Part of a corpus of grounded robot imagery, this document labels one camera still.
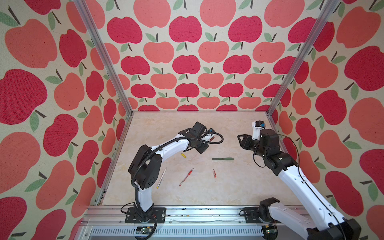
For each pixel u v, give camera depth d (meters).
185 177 0.88
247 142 0.67
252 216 0.73
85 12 0.71
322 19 0.73
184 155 0.96
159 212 0.75
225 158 0.96
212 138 0.88
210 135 0.81
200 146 0.79
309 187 0.45
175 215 0.76
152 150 0.51
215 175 0.88
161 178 0.86
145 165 0.51
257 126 0.67
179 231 0.78
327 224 0.38
